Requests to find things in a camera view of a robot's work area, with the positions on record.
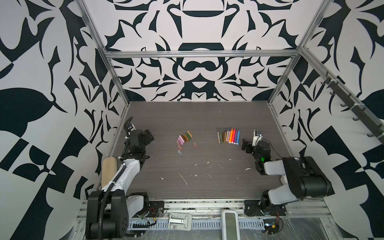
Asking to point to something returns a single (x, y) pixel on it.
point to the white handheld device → (229, 225)
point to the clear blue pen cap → (179, 152)
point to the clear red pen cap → (179, 147)
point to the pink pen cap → (181, 138)
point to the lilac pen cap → (180, 141)
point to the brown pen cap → (183, 138)
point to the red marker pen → (233, 137)
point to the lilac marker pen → (229, 130)
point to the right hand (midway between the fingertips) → (253, 138)
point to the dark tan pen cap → (186, 137)
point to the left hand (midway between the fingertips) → (139, 132)
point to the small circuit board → (270, 226)
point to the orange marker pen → (231, 136)
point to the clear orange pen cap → (178, 143)
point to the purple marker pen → (235, 137)
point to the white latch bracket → (180, 221)
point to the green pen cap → (188, 136)
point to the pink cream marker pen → (227, 135)
